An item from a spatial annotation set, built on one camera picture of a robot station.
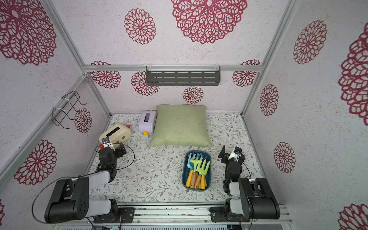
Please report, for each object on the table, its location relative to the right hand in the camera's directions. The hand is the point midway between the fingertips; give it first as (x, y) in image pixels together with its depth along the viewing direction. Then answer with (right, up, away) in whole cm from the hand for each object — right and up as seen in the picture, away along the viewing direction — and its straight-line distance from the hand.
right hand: (231, 147), depth 85 cm
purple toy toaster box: (-55, +16, +18) cm, 60 cm away
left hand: (-72, +1, +5) cm, 73 cm away
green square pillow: (-31, +13, +10) cm, 35 cm away
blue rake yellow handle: (-19, -6, +4) cm, 20 cm away
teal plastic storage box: (-27, -14, +1) cm, 31 cm away
